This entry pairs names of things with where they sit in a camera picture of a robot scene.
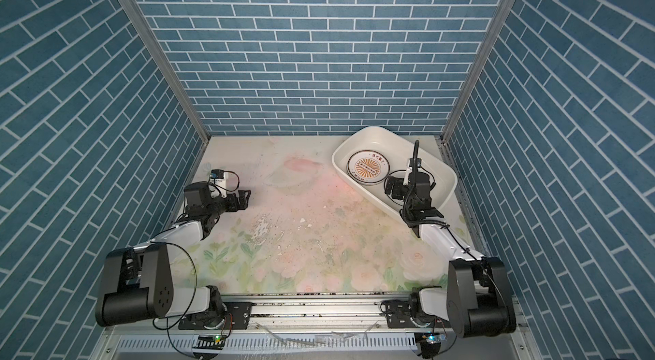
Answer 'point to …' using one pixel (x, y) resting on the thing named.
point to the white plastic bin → (398, 148)
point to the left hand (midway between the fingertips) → (243, 190)
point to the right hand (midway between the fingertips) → (405, 177)
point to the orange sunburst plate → (368, 167)
